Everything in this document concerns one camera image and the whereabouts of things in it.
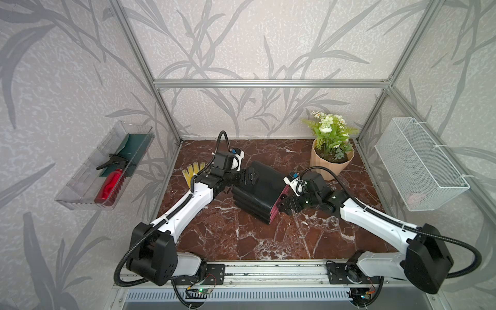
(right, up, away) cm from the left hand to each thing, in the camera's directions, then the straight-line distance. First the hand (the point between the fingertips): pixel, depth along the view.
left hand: (250, 173), depth 82 cm
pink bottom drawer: (+10, -20, +2) cm, 23 cm away
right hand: (+14, -11, -2) cm, 18 cm away
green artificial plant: (+37, +16, +3) cm, 40 cm away
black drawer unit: (+4, -10, -3) cm, 12 cm away
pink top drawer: (+15, -7, -4) cm, 17 cm away
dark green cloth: (-43, +8, -13) cm, 46 cm away
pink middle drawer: (+10, -13, -9) cm, 19 cm away
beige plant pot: (+42, +6, +14) cm, 45 cm away
